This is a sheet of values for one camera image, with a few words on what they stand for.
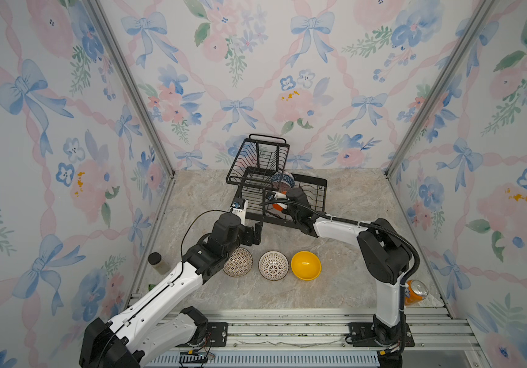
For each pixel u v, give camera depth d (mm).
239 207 650
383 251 519
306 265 852
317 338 749
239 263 882
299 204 680
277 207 861
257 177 1103
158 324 575
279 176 1125
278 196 840
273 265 879
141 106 925
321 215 680
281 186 858
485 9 689
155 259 799
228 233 559
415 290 722
